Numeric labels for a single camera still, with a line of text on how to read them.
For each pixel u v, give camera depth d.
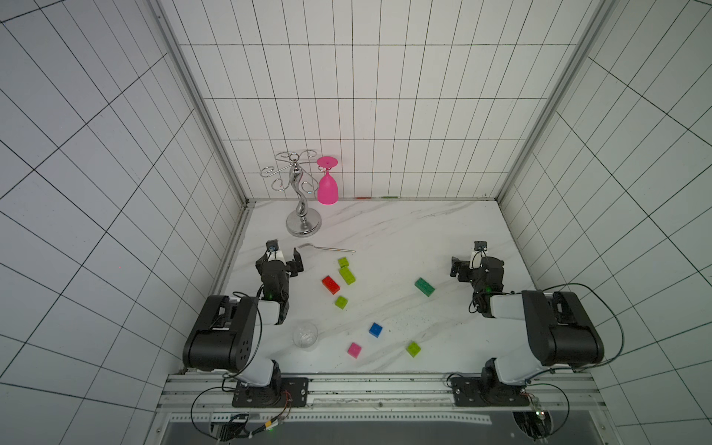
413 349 0.79
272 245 0.78
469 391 0.73
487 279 0.73
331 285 0.92
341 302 0.89
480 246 0.81
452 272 0.88
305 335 0.81
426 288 0.92
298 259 0.85
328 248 1.04
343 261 0.98
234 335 0.45
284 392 0.72
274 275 0.68
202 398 0.67
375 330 0.83
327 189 0.99
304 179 0.92
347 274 0.96
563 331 0.46
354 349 0.79
